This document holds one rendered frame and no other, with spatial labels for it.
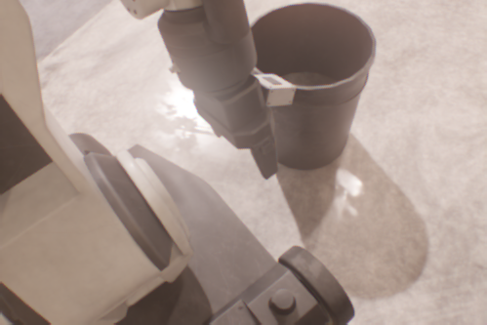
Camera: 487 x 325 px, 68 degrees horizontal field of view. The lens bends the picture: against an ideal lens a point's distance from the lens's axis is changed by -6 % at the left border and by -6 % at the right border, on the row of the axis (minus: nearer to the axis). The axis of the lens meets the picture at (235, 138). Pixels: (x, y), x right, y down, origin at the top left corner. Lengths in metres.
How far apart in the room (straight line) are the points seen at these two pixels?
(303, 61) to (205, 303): 0.72
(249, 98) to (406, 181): 0.81
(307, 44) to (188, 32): 0.79
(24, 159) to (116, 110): 1.06
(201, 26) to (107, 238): 0.20
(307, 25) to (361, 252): 0.61
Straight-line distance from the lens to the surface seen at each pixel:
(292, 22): 1.06
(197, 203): 0.90
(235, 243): 0.85
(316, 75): 1.17
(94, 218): 0.33
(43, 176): 0.34
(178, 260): 0.47
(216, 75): 0.37
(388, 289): 1.02
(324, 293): 0.79
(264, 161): 0.44
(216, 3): 0.32
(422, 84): 1.40
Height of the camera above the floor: 0.96
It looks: 54 degrees down
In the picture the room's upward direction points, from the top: 11 degrees counter-clockwise
